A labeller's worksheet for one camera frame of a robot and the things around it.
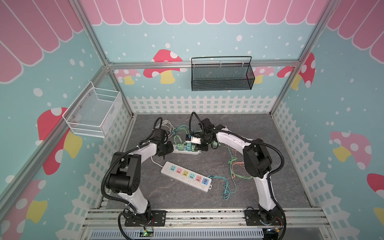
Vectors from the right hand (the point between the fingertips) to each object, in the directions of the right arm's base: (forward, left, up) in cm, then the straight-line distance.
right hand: (196, 145), depth 95 cm
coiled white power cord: (+23, +23, -3) cm, 32 cm away
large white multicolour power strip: (-19, +5, -3) cm, 20 cm away
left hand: (-2, +16, -3) cm, 16 cm away
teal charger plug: (-2, +4, +1) cm, 5 cm away
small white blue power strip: (-2, +7, -4) cm, 8 cm away
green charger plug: (-2, +10, +1) cm, 10 cm away
